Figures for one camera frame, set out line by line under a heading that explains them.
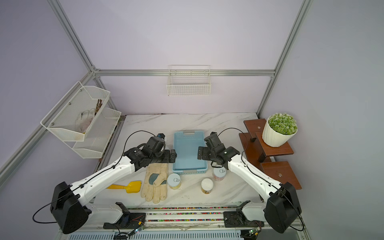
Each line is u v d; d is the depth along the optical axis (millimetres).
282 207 395
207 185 792
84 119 780
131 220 719
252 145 1063
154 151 610
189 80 971
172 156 728
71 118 752
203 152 732
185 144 1054
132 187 837
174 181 817
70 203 387
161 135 734
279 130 672
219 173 844
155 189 834
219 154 591
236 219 732
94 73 919
